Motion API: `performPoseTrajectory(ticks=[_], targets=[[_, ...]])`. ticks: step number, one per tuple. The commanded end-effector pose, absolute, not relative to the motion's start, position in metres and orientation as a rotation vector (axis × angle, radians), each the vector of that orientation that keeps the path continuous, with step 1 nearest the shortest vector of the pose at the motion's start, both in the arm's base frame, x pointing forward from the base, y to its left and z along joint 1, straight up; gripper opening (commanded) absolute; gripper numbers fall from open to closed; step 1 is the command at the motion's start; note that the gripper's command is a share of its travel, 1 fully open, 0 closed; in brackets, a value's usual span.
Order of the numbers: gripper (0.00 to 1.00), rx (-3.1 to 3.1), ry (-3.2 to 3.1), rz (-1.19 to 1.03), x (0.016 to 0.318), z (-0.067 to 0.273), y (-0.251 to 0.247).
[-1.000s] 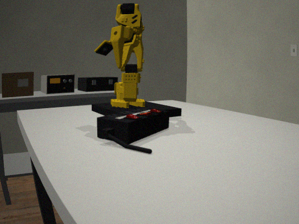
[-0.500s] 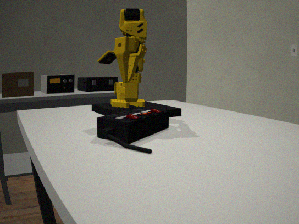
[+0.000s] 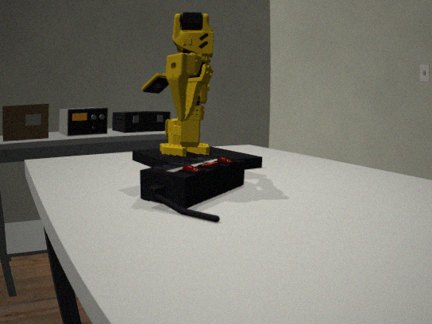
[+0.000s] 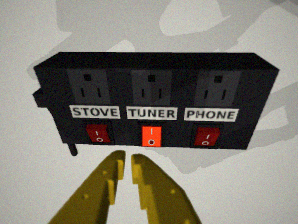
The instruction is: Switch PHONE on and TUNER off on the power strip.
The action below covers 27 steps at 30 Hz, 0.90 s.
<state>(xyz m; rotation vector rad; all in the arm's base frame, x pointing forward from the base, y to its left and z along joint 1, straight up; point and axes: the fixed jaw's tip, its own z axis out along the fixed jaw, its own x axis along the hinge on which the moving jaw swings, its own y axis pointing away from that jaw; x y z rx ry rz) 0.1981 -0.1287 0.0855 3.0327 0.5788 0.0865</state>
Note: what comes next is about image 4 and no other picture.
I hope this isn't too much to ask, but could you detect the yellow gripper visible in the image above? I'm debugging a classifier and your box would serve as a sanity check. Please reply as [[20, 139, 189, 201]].
[[48, 150, 202, 224]]

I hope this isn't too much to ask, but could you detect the black power strip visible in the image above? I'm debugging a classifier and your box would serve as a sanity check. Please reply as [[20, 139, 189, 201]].
[[32, 52, 280, 156]]

